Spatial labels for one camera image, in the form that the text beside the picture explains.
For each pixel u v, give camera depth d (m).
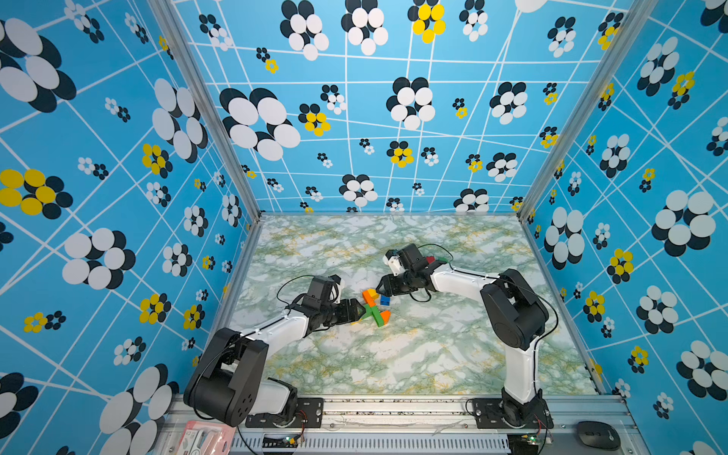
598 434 0.68
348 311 0.79
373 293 0.94
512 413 0.64
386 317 0.90
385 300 0.93
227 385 0.42
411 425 0.72
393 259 0.89
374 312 0.89
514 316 0.51
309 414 0.74
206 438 0.69
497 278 0.56
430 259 1.03
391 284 0.85
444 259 1.04
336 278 0.84
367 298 0.94
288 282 0.80
